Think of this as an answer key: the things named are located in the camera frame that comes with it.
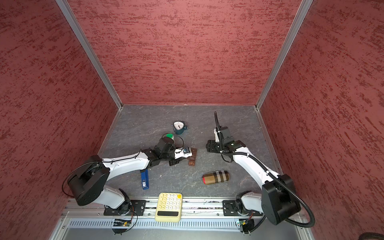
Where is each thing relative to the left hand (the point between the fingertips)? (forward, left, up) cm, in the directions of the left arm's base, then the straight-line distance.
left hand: (182, 155), depth 87 cm
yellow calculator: (-26, +5, -3) cm, 27 cm away
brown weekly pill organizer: (-1, -6, -4) cm, 7 cm away
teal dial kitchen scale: (+22, +4, -2) cm, 23 cm away
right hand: (+2, -16, +5) cm, 17 cm away
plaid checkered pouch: (-12, -19, -2) cm, 23 cm away
